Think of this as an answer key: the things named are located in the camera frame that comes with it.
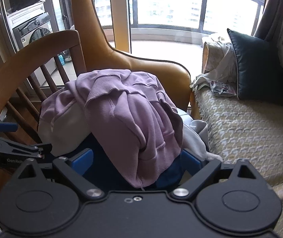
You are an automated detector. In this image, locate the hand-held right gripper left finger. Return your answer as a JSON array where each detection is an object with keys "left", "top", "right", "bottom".
[{"left": 17, "top": 148, "right": 105, "bottom": 202}]

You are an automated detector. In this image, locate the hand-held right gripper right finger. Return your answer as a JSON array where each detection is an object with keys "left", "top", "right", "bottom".
[{"left": 170, "top": 149, "right": 266, "bottom": 201}]

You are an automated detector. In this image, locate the crumpled white cloth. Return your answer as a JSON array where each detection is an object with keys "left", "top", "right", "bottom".
[{"left": 190, "top": 36, "right": 238, "bottom": 92}]

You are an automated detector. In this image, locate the washing machine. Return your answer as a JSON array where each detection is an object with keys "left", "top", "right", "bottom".
[{"left": 8, "top": 1, "right": 54, "bottom": 52}]

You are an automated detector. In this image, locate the grey brown curtain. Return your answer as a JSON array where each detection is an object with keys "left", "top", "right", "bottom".
[{"left": 253, "top": 0, "right": 283, "bottom": 40}]

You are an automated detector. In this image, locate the purple and white sweatshirt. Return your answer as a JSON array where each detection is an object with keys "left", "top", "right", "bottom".
[{"left": 38, "top": 69, "right": 184, "bottom": 189}]

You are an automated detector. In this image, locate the beige pillow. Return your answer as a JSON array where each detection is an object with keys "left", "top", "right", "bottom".
[{"left": 202, "top": 40, "right": 221, "bottom": 74}]

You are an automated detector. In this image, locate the wooden spindle chair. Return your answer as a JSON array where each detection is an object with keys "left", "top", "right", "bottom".
[{"left": 0, "top": 30, "right": 87, "bottom": 154}]

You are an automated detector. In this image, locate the dark teal cushion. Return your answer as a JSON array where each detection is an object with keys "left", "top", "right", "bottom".
[{"left": 227, "top": 28, "right": 283, "bottom": 101}]

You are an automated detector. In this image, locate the navy garment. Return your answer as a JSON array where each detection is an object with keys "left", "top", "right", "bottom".
[{"left": 57, "top": 131, "right": 184, "bottom": 192}]

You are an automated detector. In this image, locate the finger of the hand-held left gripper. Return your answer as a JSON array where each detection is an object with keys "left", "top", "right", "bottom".
[
  {"left": 0, "top": 116, "right": 18, "bottom": 133},
  {"left": 0, "top": 137, "right": 53, "bottom": 158}
]

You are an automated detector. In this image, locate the black window frame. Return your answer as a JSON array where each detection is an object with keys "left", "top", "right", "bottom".
[{"left": 89, "top": 0, "right": 268, "bottom": 55}]

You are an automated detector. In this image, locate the light grey garment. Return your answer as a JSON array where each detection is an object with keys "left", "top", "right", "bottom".
[{"left": 178, "top": 109, "right": 223, "bottom": 163}]

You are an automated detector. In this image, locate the printed plastic packet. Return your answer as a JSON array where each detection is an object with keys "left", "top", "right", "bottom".
[{"left": 209, "top": 80, "right": 237, "bottom": 97}]

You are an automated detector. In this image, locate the tan leather armchair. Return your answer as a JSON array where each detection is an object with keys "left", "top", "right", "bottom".
[{"left": 67, "top": 0, "right": 192, "bottom": 119}]

